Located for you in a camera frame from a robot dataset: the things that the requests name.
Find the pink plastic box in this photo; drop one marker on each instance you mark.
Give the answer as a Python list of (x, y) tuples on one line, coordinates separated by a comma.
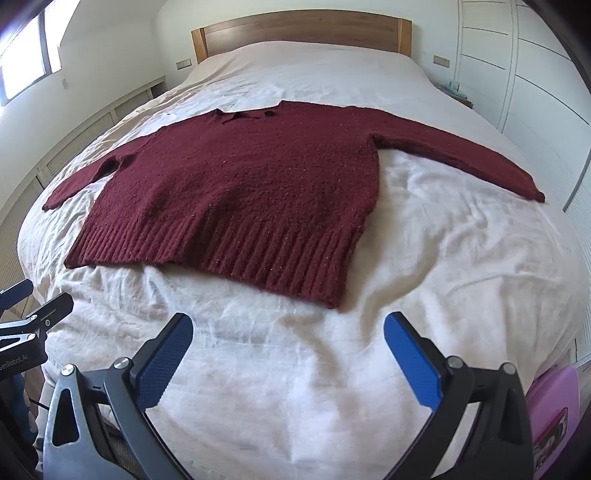
[(553, 403)]

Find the window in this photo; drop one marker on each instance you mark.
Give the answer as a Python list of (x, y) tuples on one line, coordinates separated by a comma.
[(34, 54)]

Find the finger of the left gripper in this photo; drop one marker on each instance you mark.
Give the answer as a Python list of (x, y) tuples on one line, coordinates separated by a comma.
[(15, 294), (48, 313)]

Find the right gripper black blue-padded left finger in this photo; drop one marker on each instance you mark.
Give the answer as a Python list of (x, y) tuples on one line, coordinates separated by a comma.
[(97, 425)]

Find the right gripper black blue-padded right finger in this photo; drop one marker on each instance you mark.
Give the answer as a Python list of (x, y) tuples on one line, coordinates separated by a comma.
[(500, 442)]

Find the white wardrobe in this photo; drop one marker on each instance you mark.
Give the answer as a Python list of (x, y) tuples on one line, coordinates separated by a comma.
[(522, 80)]

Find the wooden nightstand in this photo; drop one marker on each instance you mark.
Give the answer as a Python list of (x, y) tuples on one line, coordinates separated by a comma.
[(455, 94)]

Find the dark red knit sweater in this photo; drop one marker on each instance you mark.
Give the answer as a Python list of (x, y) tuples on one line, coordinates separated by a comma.
[(276, 198)]

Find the wooden headboard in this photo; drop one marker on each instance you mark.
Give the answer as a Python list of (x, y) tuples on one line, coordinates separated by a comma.
[(324, 26)]

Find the left wall switch plate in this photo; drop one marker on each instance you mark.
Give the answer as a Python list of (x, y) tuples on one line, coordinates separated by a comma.
[(182, 64)]

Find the right wall switch plate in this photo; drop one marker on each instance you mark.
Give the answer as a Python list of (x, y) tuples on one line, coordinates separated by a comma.
[(441, 61)]

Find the white bed sheet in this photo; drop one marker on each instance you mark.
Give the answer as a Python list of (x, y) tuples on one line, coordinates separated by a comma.
[(273, 388)]

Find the wall switch plate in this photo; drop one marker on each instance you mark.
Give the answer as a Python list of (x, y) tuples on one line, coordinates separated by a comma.
[(182, 64), (441, 61)]

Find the low white slatted cabinet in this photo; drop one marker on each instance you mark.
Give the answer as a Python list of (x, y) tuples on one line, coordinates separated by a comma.
[(14, 210)]

